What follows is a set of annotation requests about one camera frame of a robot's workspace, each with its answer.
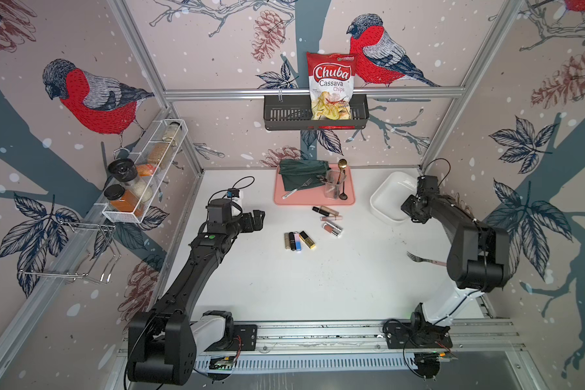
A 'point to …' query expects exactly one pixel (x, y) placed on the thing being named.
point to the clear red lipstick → (331, 228)
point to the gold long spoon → (342, 163)
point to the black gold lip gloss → (325, 210)
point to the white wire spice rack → (153, 162)
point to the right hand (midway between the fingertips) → (406, 206)
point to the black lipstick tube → (292, 239)
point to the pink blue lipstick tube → (297, 242)
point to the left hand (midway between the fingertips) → (256, 208)
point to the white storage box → (392, 193)
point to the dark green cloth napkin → (296, 172)
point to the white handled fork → (305, 184)
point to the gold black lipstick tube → (308, 241)
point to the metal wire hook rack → (78, 250)
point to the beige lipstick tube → (287, 240)
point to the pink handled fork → (418, 259)
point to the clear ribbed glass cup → (331, 188)
